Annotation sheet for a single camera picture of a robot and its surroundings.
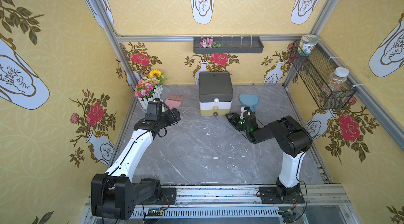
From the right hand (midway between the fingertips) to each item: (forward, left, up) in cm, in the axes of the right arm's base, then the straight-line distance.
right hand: (230, 113), depth 100 cm
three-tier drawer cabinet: (+3, +10, +16) cm, 19 cm away
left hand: (-11, +36, +13) cm, 40 cm away
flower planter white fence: (+9, +51, +13) cm, 53 cm away
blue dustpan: (+16, -15, -5) cm, 22 cm away
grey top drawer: (+1, +10, +14) cm, 17 cm away
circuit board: (-53, +37, -6) cm, 65 cm away
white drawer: (+1, +7, +7) cm, 10 cm away
